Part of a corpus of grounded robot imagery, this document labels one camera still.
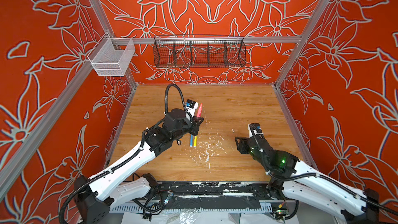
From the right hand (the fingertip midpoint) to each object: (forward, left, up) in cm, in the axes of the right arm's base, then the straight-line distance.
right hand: (235, 138), depth 76 cm
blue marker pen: (+3, +23, -12) cm, 26 cm away
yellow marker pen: (+5, +21, -13) cm, 25 cm away
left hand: (+5, +17, +13) cm, 22 cm away
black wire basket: (+53, +17, +16) cm, 58 cm away
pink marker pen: (+5, +18, +17) cm, 25 cm away
